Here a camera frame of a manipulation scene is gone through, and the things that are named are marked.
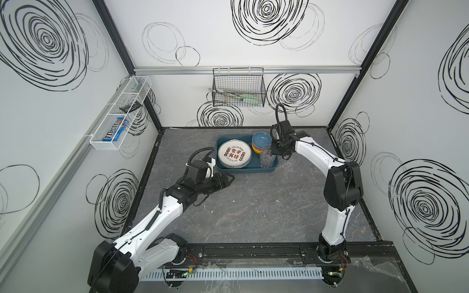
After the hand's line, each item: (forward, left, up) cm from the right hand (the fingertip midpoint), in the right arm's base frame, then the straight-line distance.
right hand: (272, 149), depth 94 cm
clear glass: (-2, +2, -5) cm, 6 cm away
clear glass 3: (-2, -12, -12) cm, 17 cm away
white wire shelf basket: (+21, +70, +23) cm, 76 cm away
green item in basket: (+14, +11, +21) cm, 27 cm away
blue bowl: (+11, +6, -4) cm, 13 cm away
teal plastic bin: (-2, +9, -11) cm, 14 cm away
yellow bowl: (+3, +7, -6) cm, 10 cm away
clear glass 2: (+1, +3, -3) cm, 5 cm away
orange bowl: (+5, +8, -6) cm, 11 cm away
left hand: (-21, +20, +5) cm, 30 cm away
